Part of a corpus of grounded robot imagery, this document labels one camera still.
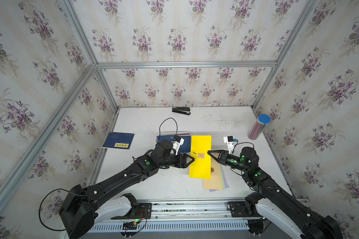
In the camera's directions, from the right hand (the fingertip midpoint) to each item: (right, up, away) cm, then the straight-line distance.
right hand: (210, 154), depth 73 cm
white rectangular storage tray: (-20, +8, +26) cm, 33 cm away
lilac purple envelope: (+11, -19, +8) cm, 24 cm away
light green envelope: (+10, -17, +11) cm, 22 cm away
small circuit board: (-38, -35, -1) cm, 52 cm away
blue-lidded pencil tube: (+34, +12, +18) cm, 40 cm away
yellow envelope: (-4, -7, 0) cm, 8 cm away
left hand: (-9, -3, -1) cm, 9 cm away
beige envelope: (+5, -18, +9) cm, 21 cm away
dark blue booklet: (-57, +3, +28) cm, 64 cm away
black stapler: (-11, +25, +42) cm, 50 cm away
